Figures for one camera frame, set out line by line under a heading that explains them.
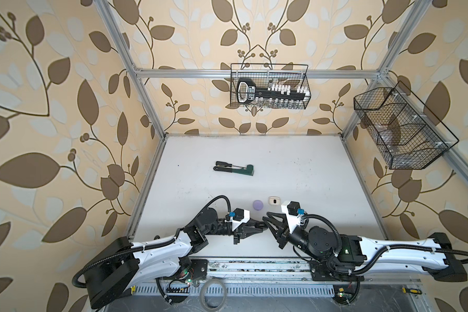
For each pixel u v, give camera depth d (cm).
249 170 102
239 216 58
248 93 85
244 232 64
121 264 43
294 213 53
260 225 66
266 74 89
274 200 93
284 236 55
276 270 76
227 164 106
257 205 92
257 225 66
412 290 69
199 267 75
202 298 67
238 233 62
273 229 61
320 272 74
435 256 45
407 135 73
